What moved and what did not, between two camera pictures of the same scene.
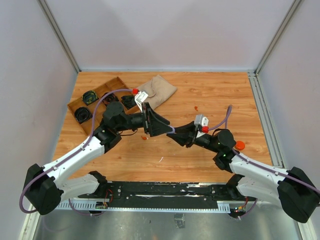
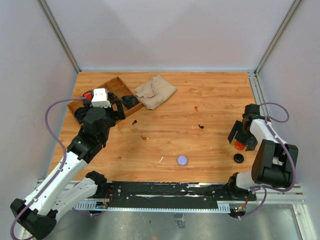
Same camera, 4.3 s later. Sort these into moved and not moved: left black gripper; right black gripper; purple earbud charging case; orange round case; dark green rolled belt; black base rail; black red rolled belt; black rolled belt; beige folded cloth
Moved: right black gripper; purple earbud charging case; left black gripper
Not moved: beige folded cloth; black rolled belt; black base rail; orange round case; dark green rolled belt; black red rolled belt
